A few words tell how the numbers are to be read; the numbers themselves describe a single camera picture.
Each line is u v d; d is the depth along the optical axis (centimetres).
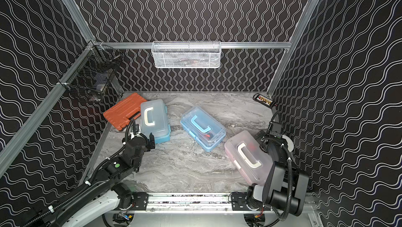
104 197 60
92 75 94
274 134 69
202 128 87
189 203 75
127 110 103
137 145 58
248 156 77
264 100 113
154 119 90
